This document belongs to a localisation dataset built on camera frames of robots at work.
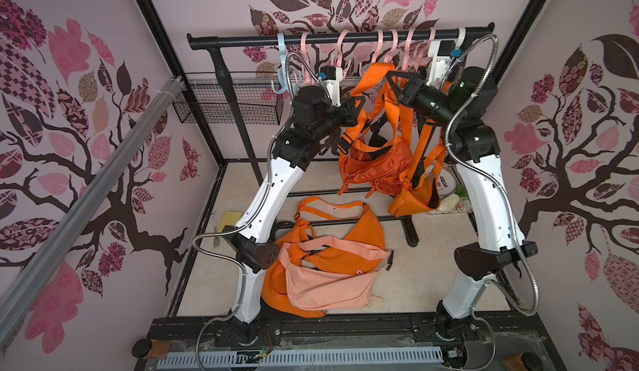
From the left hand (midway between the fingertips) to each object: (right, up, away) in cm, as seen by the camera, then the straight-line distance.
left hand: (361, 102), depth 64 cm
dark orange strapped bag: (+14, -2, +23) cm, 27 cm away
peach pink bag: (-11, -55, +10) cm, 57 cm away
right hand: (+5, +4, -8) cm, 11 cm away
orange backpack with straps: (-21, -45, +21) cm, 54 cm away
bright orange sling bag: (+23, -24, +19) cm, 39 cm away
